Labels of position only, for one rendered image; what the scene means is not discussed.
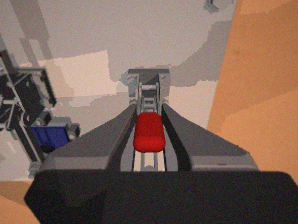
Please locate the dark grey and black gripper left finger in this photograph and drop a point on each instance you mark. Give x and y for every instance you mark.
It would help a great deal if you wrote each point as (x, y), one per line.
(104, 147)

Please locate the toggle clamp with red handle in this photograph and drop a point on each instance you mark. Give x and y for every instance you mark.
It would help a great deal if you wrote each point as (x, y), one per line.
(29, 89)

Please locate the blue flat rectangular plate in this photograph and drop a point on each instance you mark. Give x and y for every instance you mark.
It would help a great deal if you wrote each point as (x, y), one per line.
(54, 134)

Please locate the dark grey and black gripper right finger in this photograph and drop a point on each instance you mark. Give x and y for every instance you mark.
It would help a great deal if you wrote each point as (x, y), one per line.
(198, 149)

